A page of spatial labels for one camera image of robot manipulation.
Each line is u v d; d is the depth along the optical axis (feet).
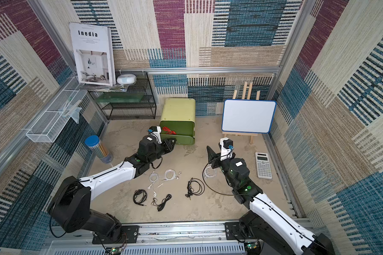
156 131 2.53
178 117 2.95
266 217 1.63
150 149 2.12
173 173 3.01
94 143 2.73
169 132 2.93
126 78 2.86
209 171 3.03
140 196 2.79
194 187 2.88
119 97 3.17
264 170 3.05
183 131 2.95
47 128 2.32
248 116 3.17
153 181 2.93
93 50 2.54
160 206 2.66
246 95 3.00
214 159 2.13
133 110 3.91
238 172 1.77
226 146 1.99
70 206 1.41
